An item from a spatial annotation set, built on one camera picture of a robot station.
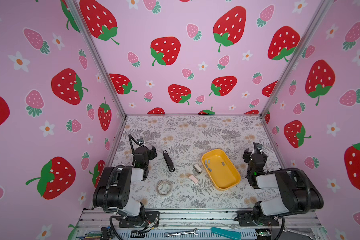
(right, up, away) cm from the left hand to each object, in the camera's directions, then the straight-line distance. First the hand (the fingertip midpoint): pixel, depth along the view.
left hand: (145, 147), depth 94 cm
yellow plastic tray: (+48, -14, -2) cm, 50 cm away
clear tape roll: (+14, -22, -10) cm, 28 cm away
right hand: (+69, -2, -4) cm, 69 cm away
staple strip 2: (+50, -11, -1) cm, 51 cm away
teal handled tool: (+48, -39, -24) cm, 67 cm away
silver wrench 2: (+85, -38, -25) cm, 96 cm away
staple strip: (+41, -14, -2) cm, 44 cm away
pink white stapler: (+31, -18, -9) cm, 37 cm away
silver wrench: (+17, -39, -24) cm, 49 cm away
